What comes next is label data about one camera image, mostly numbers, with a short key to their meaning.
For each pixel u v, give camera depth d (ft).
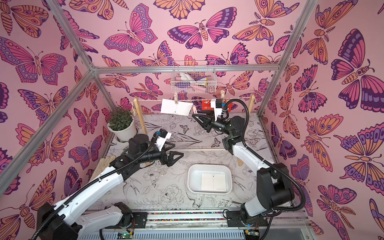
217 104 1.98
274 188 1.44
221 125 2.13
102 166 3.02
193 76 3.11
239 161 3.08
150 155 2.01
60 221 1.26
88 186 1.49
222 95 2.08
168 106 2.28
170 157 2.03
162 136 2.04
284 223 2.41
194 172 2.92
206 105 2.30
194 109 2.13
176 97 2.06
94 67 3.01
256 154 1.69
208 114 2.19
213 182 2.81
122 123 3.10
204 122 2.13
